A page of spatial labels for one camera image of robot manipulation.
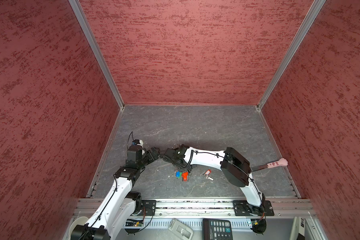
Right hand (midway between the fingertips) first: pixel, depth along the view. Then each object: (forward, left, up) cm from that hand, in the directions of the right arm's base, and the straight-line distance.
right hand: (188, 169), depth 87 cm
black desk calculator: (-29, -11, +2) cm, 31 cm away
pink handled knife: (+2, -57, +2) cm, 57 cm away
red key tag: (-4, +2, 0) cm, 4 cm away
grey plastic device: (-29, +5, +2) cm, 30 cm away
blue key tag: (-3, +6, 0) cm, 7 cm away
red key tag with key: (-3, -11, 0) cm, 11 cm away
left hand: (+6, +19, +8) cm, 22 cm away
